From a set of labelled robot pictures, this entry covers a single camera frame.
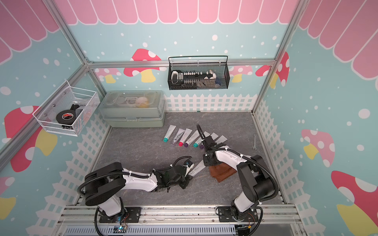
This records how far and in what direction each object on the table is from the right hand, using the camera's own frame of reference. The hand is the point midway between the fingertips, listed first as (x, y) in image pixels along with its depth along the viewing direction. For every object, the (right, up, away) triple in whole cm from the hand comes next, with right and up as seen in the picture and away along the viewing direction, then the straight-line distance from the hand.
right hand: (209, 161), depth 92 cm
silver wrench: (+32, +8, +8) cm, 34 cm away
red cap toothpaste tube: (-16, +15, +11) cm, 25 cm away
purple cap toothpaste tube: (+5, +15, +17) cm, 23 cm away
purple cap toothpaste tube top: (-10, +15, +11) cm, 21 cm away
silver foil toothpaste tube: (-21, +15, +12) cm, 28 cm away
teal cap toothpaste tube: (-27, +17, +14) cm, 35 cm away
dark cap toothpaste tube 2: (+10, +13, +12) cm, 21 cm away
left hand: (-12, -9, -5) cm, 16 cm away
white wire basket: (-81, +38, -10) cm, 91 cm away
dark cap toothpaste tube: (-8, -3, -5) cm, 10 cm away
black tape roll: (-72, +27, -21) cm, 79 cm away
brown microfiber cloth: (+7, -5, -5) cm, 9 cm away
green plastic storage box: (-54, +35, +14) cm, 66 cm away
